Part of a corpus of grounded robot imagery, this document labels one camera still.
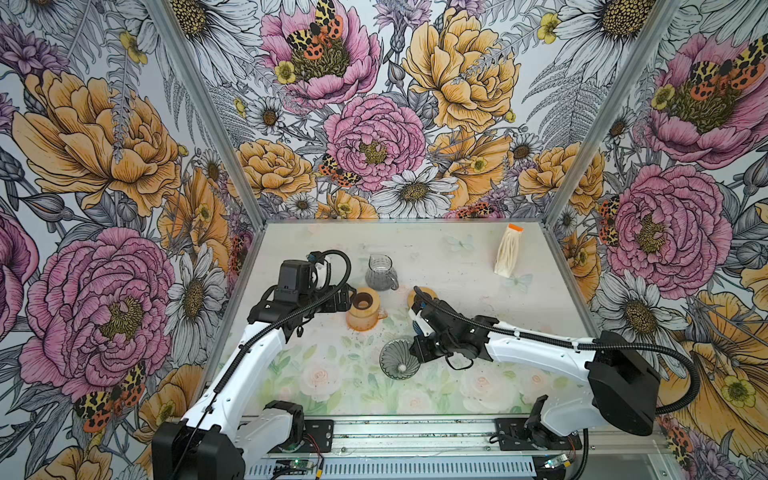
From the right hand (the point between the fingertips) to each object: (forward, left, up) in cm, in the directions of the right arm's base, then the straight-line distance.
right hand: (415, 360), depth 80 cm
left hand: (+12, +20, +10) cm, 25 cm away
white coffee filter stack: (+37, -35, -1) cm, 51 cm away
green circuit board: (-21, +29, -6) cm, 37 cm away
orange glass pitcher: (+14, +14, -6) cm, 20 cm away
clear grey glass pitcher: (+27, +9, +1) cm, 28 cm away
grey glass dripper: (+1, +5, -3) cm, 6 cm away
